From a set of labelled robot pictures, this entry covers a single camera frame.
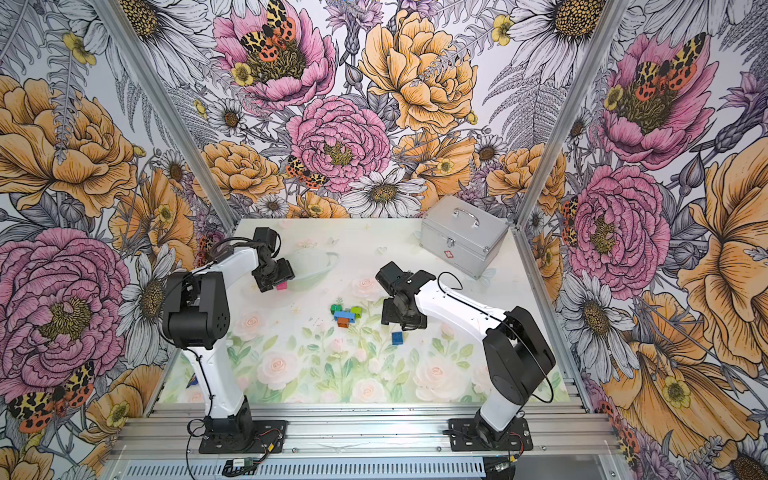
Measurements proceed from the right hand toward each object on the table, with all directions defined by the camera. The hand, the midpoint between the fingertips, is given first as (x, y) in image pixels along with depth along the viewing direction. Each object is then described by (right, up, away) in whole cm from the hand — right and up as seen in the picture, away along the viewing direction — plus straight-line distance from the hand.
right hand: (401, 327), depth 85 cm
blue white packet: (-55, -13, -4) cm, 57 cm away
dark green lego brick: (-20, +3, +9) cm, 22 cm away
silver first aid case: (+21, +27, +14) cm, 36 cm away
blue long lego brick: (-17, +2, +9) cm, 20 cm away
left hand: (-39, +9, +15) cm, 42 cm away
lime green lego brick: (-13, +2, +10) cm, 17 cm away
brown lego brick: (-17, -1, +8) cm, 19 cm away
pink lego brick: (-39, +9, +16) cm, 43 cm away
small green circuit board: (-37, -29, -14) cm, 49 cm away
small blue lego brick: (-1, -4, +4) cm, 6 cm away
